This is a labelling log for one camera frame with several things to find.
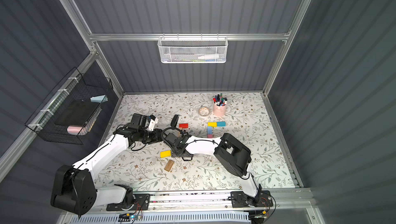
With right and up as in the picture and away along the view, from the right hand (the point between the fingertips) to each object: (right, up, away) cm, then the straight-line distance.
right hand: (178, 154), depth 88 cm
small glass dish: (+15, +25, +21) cm, 36 cm away
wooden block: (-5, -5, -4) cm, 8 cm away
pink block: (+19, +9, +8) cm, 22 cm away
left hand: (-6, +11, -5) cm, 14 cm away
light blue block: (+19, +13, +11) cm, 25 cm away
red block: (+1, +15, +15) cm, 22 cm away
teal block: (+27, +16, +14) cm, 34 cm away
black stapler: (-4, +19, +12) cm, 23 cm away
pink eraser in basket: (-42, +18, -22) cm, 51 cm away
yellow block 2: (+22, +16, +14) cm, 30 cm away
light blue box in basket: (-40, +32, -7) cm, 52 cm away
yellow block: (-8, 0, +1) cm, 8 cm away
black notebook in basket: (-42, +25, -20) cm, 53 cm away
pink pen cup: (+25, +27, +11) cm, 39 cm away
